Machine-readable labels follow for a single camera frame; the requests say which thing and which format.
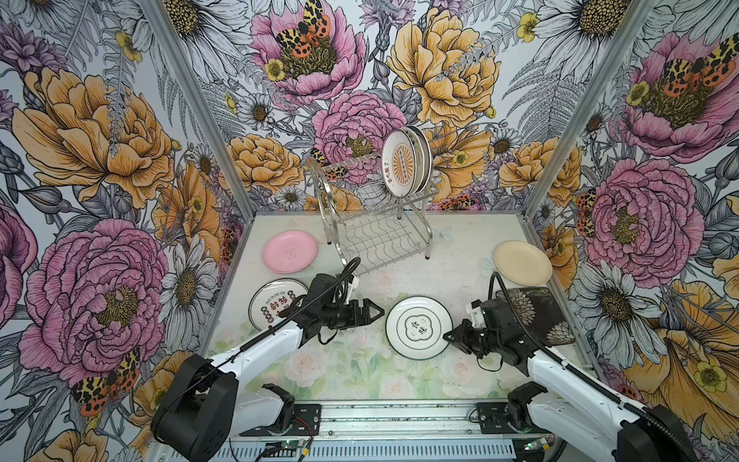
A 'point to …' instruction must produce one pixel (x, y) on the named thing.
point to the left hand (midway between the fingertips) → (372, 323)
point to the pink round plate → (290, 251)
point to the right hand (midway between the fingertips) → (444, 346)
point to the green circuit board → (283, 449)
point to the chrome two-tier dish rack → (363, 220)
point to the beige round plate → (522, 263)
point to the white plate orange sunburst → (398, 163)
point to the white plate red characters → (270, 297)
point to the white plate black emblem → (416, 327)
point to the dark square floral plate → (543, 313)
